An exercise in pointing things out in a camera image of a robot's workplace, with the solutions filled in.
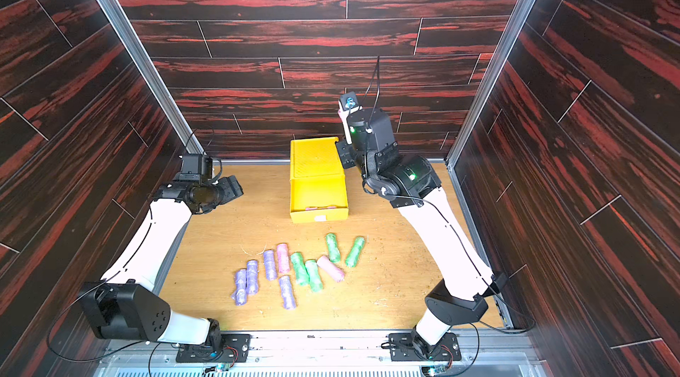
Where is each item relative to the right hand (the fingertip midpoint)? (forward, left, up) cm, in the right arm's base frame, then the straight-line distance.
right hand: (363, 131), depth 62 cm
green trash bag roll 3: (-9, +8, -45) cm, 46 cm away
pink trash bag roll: (-13, +25, -44) cm, 52 cm away
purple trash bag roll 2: (-20, +34, -45) cm, 60 cm away
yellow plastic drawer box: (+11, +15, -30) cm, 35 cm away
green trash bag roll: (-18, +18, -45) cm, 52 cm away
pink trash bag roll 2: (-17, +7, -45) cm, 49 cm away
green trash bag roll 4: (-9, 0, -45) cm, 46 cm away
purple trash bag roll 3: (-15, +29, -45) cm, 56 cm away
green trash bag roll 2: (-21, +13, -45) cm, 52 cm away
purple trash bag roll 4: (-25, +21, -45) cm, 56 cm away
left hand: (0, +40, -25) cm, 47 cm away
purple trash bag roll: (-26, +37, -44) cm, 63 cm away
